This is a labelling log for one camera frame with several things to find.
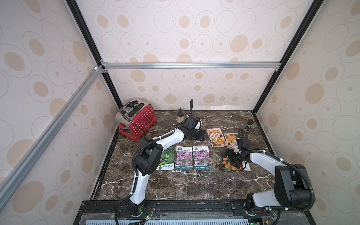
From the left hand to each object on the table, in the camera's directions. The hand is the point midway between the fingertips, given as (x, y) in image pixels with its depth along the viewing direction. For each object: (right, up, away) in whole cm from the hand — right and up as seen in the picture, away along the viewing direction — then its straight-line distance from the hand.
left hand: (209, 136), depth 90 cm
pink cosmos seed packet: (-5, -15, +2) cm, 16 cm away
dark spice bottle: (+31, +8, +10) cm, 34 cm away
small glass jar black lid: (-19, +15, +16) cm, 29 cm away
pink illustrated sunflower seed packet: (+8, -2, +13) cm, 15 cm away
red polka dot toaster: (-49, +12, +3) cm, 51 cm away
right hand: (+14, -14, +1) cm, 20 cm away
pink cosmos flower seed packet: (-16, -15, +2) cm, 22 cm away
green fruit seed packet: (-27, -15, +2) cm, 31 cm away
